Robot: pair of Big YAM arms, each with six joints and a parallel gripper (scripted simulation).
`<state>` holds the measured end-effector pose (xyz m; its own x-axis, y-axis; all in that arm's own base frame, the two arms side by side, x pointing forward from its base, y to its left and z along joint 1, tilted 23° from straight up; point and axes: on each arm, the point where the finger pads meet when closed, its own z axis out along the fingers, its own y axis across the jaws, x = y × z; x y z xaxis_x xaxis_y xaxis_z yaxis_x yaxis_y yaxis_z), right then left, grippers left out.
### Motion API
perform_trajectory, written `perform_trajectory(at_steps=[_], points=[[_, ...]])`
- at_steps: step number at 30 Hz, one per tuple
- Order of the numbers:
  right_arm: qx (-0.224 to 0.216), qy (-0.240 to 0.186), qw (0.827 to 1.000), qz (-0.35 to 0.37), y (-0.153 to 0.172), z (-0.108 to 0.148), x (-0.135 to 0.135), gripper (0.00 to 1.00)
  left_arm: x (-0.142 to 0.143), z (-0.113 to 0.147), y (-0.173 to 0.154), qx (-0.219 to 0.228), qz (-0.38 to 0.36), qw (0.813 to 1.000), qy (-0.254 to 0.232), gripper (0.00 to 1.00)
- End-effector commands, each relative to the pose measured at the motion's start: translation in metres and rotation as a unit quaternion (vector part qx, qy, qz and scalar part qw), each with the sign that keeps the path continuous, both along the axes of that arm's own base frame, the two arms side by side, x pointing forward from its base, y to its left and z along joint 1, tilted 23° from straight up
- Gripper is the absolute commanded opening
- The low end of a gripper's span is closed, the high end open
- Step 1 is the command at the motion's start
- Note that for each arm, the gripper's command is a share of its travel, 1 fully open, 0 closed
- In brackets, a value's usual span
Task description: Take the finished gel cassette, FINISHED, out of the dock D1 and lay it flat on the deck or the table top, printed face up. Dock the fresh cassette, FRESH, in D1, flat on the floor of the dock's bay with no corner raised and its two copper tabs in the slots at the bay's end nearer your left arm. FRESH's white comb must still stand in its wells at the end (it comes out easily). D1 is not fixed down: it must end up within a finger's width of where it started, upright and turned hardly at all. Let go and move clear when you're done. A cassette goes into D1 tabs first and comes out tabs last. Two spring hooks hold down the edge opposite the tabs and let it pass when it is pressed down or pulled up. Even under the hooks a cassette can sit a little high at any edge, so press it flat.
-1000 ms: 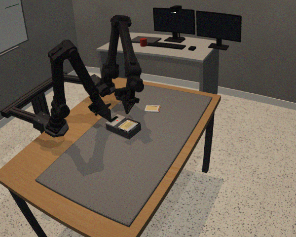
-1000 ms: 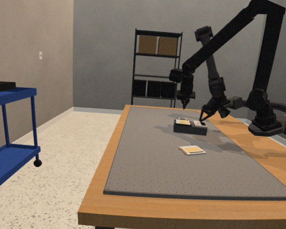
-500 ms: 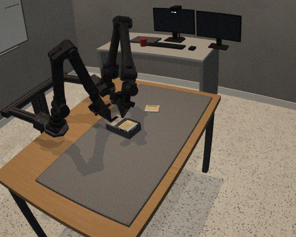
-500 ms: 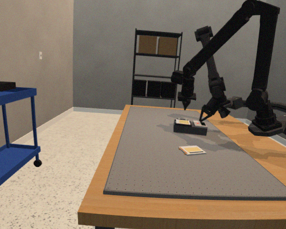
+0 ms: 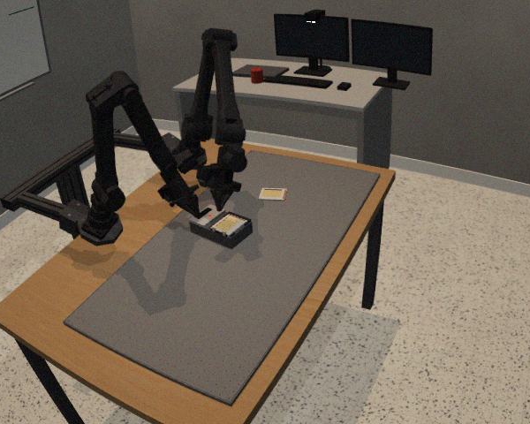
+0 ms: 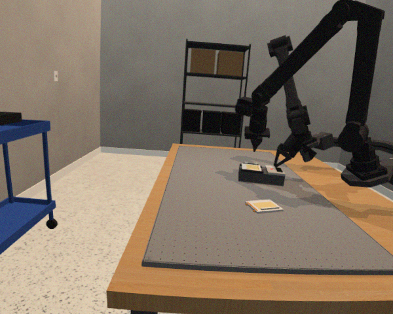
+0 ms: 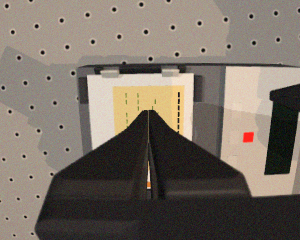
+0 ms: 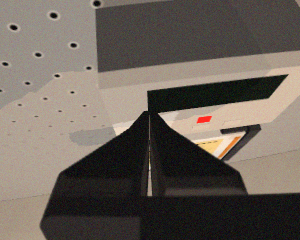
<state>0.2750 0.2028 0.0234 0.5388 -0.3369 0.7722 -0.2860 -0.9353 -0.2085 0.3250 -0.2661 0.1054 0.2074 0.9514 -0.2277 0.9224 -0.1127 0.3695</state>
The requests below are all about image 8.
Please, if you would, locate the white gel cassette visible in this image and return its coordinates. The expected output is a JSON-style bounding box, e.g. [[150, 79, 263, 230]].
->
[[183, 130, 246, 159]]

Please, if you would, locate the large grey flat plate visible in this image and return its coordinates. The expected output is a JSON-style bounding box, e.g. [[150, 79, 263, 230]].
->
[[0, 0, 300, 202]]

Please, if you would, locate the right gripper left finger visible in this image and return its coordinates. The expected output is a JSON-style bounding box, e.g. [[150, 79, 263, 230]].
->
[[49, 111, 150, 199]]

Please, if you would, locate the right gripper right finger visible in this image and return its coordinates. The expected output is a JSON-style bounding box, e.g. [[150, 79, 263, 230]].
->
[[150, 110, 248, 196]]

